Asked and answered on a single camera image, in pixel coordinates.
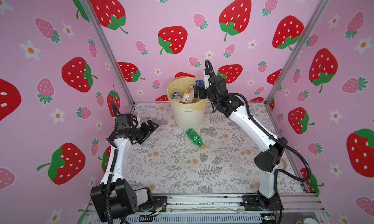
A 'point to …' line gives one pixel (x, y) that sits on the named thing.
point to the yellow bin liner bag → (178, 85)
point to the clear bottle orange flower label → (188, 96)
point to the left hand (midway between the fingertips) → (153, 129)
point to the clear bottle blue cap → (176, 97)
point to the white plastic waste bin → (188, 116)
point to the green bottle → (195, 138)
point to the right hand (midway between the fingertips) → (200, 83)
